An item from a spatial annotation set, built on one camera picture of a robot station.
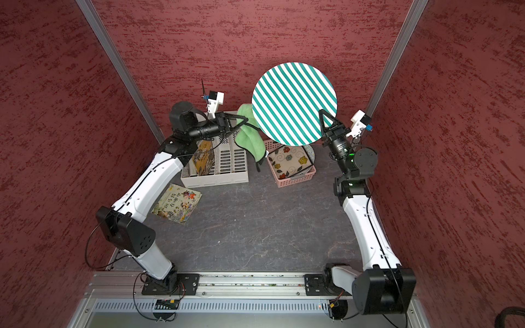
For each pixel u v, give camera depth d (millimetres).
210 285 755
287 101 584
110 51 810
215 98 620
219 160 1108
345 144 549
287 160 1078
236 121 639
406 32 758
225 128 609
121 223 422
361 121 558
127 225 421
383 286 374
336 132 531
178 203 947
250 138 663
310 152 1057
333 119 573
